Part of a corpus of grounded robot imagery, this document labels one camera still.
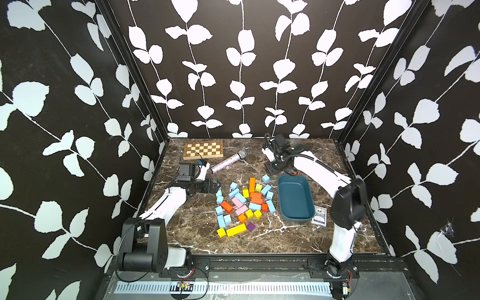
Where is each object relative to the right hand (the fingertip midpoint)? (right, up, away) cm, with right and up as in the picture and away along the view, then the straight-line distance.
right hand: (268, 165), depth 90 cm
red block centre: (-7, -15, +5) cm, 17 cm away
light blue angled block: (-13, -18, +3) cm, 22 cm away
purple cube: (-9, -28, -6) cm, 30 cm away
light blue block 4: (-7, -21, 0) cm, 22 cm away
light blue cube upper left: (-17, -11, +6) cm, 22 cm away
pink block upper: (-15, -19, +2) cm, 24 cm away
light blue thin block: (-16, -14, +5) cm, 22 cm away
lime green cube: (-4, -12, +6) cm, 14 cm away
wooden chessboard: (-39, +8, +21) cm, 45 cm away
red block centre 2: (-5, -17, +3) cm, 18 cm away
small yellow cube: (-22, -29, -8) cm, 38 cm away
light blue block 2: (-22, -26, -5) cm, 35 cm away
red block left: (-20, -21, 0) cm, 29 cm away
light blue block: (-1, -13, +6) cm, 14 cm away
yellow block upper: (-11, -15, +5) cm, 19 cm away
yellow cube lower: (-5, -23, -3) cm, 24 cm away
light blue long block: (-25, -14, +3) cm, 29 cm away
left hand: (-27, -7, -1) cm, 28 cm away
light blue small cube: (-24, -17, +1) cm, 30 cm away
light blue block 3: (+2, -20, 0) cm, 20 cm away
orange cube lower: (-13, -25, -4) cm, 28 cm away
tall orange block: (-8, -11, +8) cm, 16 cm away
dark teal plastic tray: (+14, -16, +1) cm, 21 cm away
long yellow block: (-15, -29, -6) cm, 34 cm away
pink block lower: (-13, -22, -1) cm, 26 cm away
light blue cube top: (0, -7, +9) cm, 11 cm away
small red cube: (-2, -21, +1) cm, 21 cm away
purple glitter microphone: (-14, +5, +18) cm, 23 cm away
